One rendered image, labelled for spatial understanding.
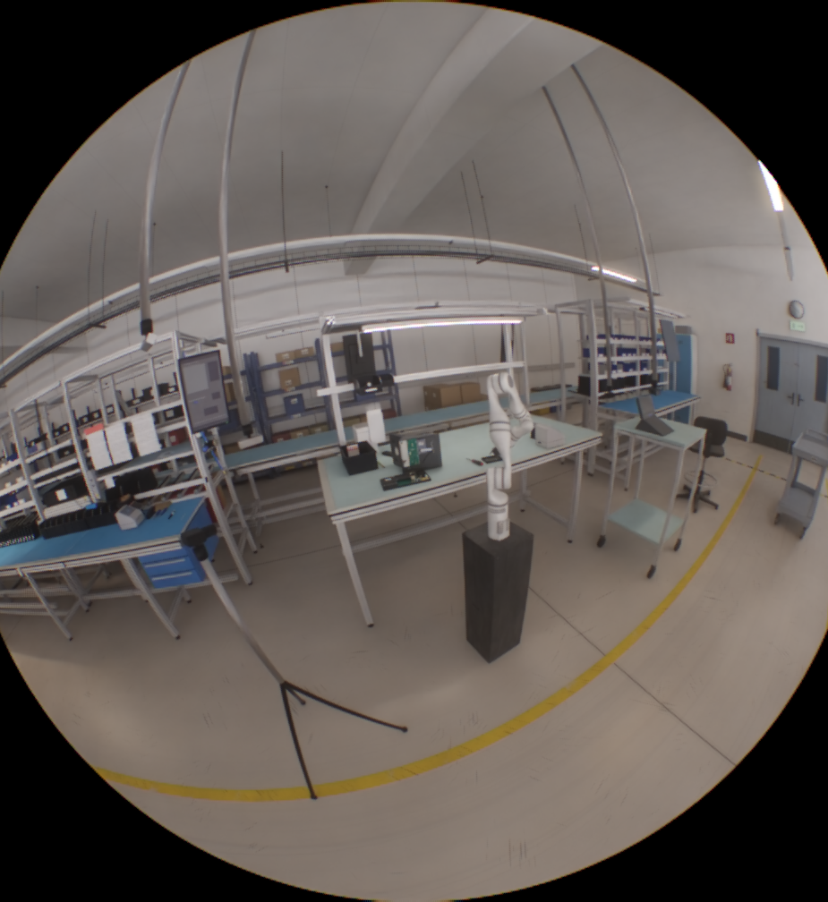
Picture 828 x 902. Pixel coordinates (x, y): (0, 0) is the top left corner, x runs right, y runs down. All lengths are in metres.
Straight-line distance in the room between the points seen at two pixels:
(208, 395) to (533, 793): 2.82
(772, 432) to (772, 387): 0.85
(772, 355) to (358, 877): 7.83
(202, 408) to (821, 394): 8.34
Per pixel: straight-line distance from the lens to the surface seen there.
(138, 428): 2.66
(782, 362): 7.14
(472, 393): 5.45
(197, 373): 2.14
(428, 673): 1.94
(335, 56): 2.54
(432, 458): 1.81
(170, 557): 2.19
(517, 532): 1.45
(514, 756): 1.73
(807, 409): 7.19
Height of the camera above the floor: 1.67
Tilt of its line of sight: 18 degrees down
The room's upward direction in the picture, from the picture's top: 7 degrees counter-clockwise
